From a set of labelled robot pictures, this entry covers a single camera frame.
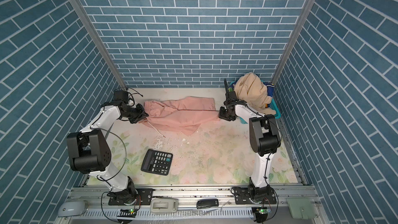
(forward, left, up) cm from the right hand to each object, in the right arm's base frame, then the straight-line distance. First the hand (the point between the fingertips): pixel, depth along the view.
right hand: (220, 114), depth 100 cm
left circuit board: (-55, +42, -7) cm, 70 cm away
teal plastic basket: (+8, -34, +3) cm, 35 cm away
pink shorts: (-4, +24, +2) cm, 24 cm away
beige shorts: (+16, -20, +9) cm, 27 cm away
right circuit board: (-50, -21, -7) cm, 54 cm away
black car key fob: (-49, +5, -3) cm, 49 cm away
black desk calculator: (-32, +33, -2) cm, 46 cm away
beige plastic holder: (-51, +24, -3) cm, 57 cm away
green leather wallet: (-47, -39, -5) cm, 61 cm away
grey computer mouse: (-56, +62, +3) cm, 84 cm away
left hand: (-8, +42, +9) cm, 44 cm away
